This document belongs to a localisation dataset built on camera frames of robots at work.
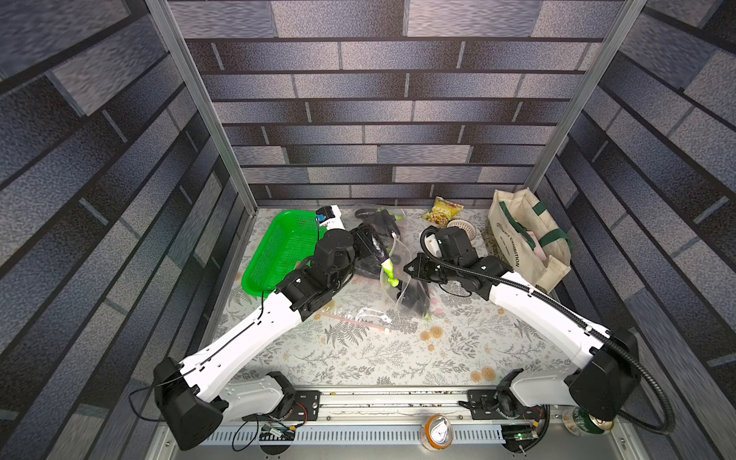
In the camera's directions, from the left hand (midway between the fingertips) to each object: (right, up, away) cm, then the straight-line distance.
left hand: (370, 226), depth 69 cm
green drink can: (+50, -47, -2) cm, 68 cm away
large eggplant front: (+8, +3, +44) cm, 45 cm away
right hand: (+9, -11, +9) cm, 17 cm away
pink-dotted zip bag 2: (-1, -29, +21) cm, 36 cm away
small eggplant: (+5, -11, +2) cm, 12 cm away
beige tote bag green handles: (+54, -7, +20) cm, 58 cm away
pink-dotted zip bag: (+11, -20, +13) cm, 26 cm away
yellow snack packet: (+30, +7, +45) cm, 54 cm away
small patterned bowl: (+37, +1, +41) cm, 55 cm away
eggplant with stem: (-1, +7, +45) cm, 45 cm away
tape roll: (+15, -46, -7) cm, 49 cm away
